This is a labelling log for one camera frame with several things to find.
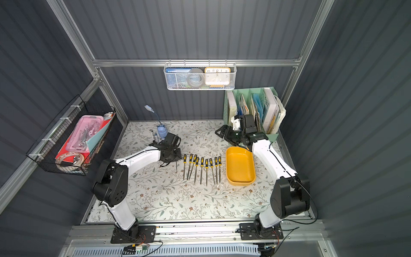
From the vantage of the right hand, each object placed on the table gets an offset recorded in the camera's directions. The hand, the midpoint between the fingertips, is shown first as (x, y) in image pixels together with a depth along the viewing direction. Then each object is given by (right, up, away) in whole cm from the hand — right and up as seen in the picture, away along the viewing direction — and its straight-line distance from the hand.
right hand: (224, 133), depth 82 cm
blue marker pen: (-45, -2, +29) cm, 54 cm away
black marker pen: (-50, +2, +33) cm, 60 cm away
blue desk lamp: (-39, +3, +23) cm, 45 cm away
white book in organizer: (+29, +15, +12) cm, 35 cm away
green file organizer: (+26, +19, +17) cm, 36 cm away
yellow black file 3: (-6, -20, +14) cm, 25 cm away
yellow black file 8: (-20, -18, +16) cm, 31 cm away
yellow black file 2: (-4, -18, +16) cm, 24 cm away
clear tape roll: (-61, -12, -17) cm, 65 cm away
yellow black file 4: (-9, -20, +14) cm, 26 cm away
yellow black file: (-1, -19, +14) cm, 24 cm away
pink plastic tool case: (-66, +2, -9) cm, 67 cm away
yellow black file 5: (-12, -19, +14) cm, 27 cm away
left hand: (-27, -13, +12) cm, 32 cm away
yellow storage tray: (+11, -21, +15) cm, 28 cm away
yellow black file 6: (-15, -19, +14) cm, 28 cm away
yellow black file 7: (-17, -16, +17) cm, 28 cm away
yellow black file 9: (-23, -18, +16) cm, 33 cm away
